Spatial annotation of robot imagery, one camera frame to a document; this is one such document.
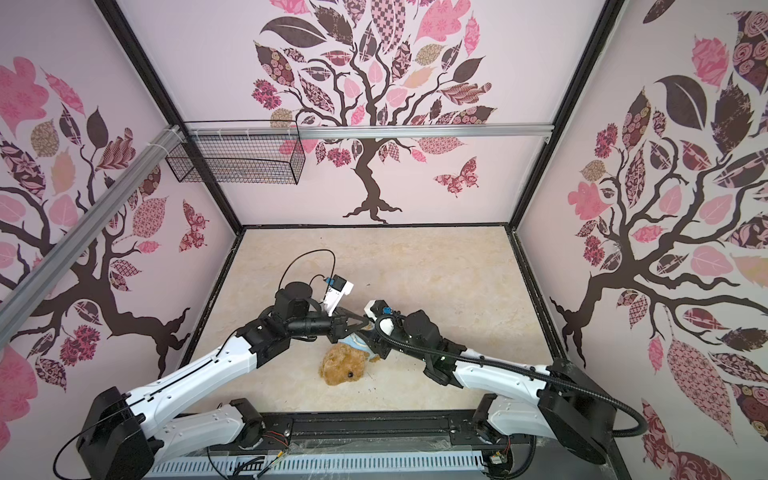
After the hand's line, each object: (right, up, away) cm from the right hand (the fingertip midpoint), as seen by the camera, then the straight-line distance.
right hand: (362, 319), depth 75 cm
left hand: (+1, -1, -3) cm, 4 cm away
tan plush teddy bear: (-4, -10, -5) cm, 11 cm away
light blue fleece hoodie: (-1, -5, -2) cm, 5 cm away
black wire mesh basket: (-37, +50, +20) cm, 66 cm away
